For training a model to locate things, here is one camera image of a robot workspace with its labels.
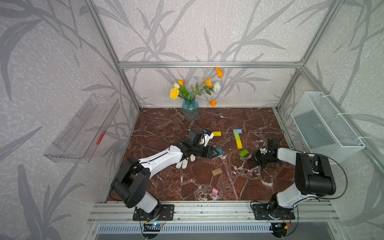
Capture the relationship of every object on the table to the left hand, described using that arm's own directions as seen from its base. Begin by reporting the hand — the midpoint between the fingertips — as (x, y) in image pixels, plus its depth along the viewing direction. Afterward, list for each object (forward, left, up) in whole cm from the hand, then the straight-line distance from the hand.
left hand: (216, 154), depth 80 cm
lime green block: (+19, -17, -12) cm, 28 cm away
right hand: (+4, -21, -12) cm, 24 cm away
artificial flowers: (+41, +23, +10) cm, 48 cm away
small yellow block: (+14, -17, -13) cm, 25 cm away
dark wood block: (-5, -1, -12) cm, 13 cm away
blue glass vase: (+36, +16, -3) cm, 39 cm away
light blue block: (+24, -18, -12) cm, 33 cm away
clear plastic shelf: (-1, +64, +14) cm, 66 cm away
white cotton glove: (+1, +19, -14) cm, 23 cm away
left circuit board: (-31, +31, -16) cm, 46 cm away
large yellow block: (+23, -3, -13) cm, 26 cm away
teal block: (+8, +6, +10) cm, 14 cm away
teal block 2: (+9, -4, -13) cm, 17 cm away
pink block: (-17, +1, -8) cm, 19 cm away
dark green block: (+7, -19, -12) cm, 24 cm away
